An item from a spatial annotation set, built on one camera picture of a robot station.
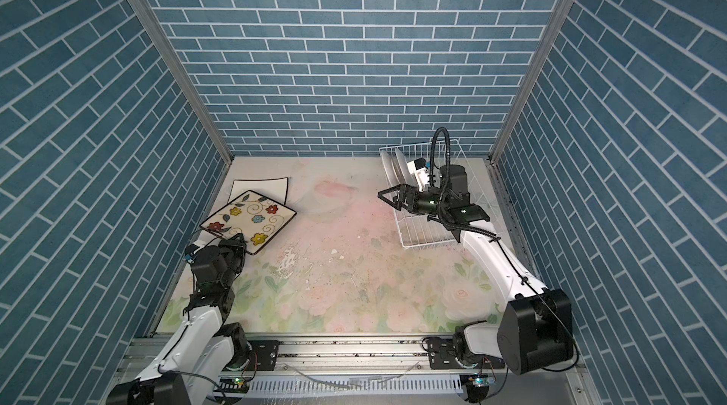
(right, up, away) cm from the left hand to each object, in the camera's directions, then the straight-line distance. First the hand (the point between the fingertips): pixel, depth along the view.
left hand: (251, 229), depth 84 cm
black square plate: (-1, +2, +7) cm, 7 cm away
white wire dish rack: (+48, +3, -16) cm, 51 cm away
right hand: (+42, +10, -8) cm, 44 cm away
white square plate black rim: (-2, +12, +25) cm, 27 cm away
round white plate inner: (+47, +18, +12) cm, 52 cm away
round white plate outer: (+43, +19, +14) cm, 49 cm away
